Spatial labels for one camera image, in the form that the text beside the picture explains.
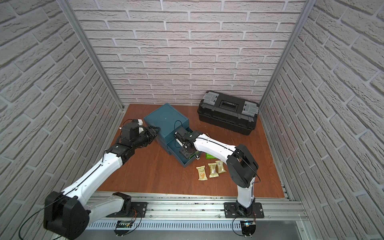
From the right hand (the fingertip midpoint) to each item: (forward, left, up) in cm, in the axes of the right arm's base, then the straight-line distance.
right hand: (190, 150), depth 88 cm
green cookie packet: (-2, -11, -6) cm, 13 cm away
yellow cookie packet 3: (-8, -17, -6) cm, 20 cm away
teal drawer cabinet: (+11, +11, +15) cm, 22 cm away
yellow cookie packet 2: (-12, -13, -6) cm, 19 cm away
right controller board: (-39, -26, -8) cm, 48 cm away
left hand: (+7, +15, +15) cm, 23 cm away
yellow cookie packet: (-12, -6, -6) cm, 15 cm away
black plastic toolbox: (+21, -26, +9) cm, 35 cm away
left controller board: (-34, +36, -10) cm, 50 cm away
